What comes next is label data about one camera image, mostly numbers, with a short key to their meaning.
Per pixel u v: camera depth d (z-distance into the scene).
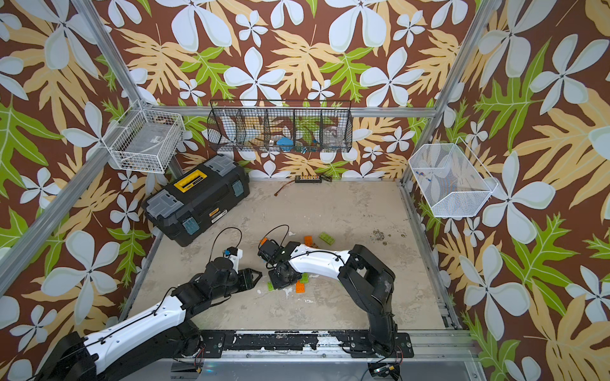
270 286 0.77
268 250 0.69
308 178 1.20
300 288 0.86
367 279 0.48
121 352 0.46
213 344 0.74
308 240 0.98
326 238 0.99
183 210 0.88
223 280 0.65
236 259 0.76
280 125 0.98
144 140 0.86
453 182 0.84
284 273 0.73
